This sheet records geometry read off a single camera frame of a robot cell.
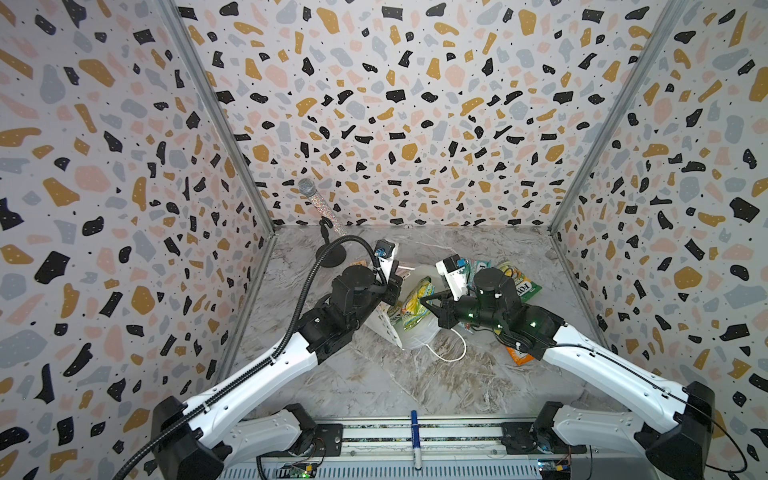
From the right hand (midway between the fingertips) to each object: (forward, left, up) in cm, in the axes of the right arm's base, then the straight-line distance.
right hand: (417, 297), depth 67 cm
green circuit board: (-30, +28, -28) cm, 50 cm away
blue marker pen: (-22, 0, -28) cm, 35 cm away
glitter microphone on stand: (+35, +32, +3) cm, 47 cm away
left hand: (+8, +5, +5) cm, 10 cm away
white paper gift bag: (-2, +7, -6) cm, 10 cm away
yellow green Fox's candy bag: (+22, -38, -29) cm, 53 cm away
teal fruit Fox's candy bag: (+30, -23, -27) cm, 46 cm away
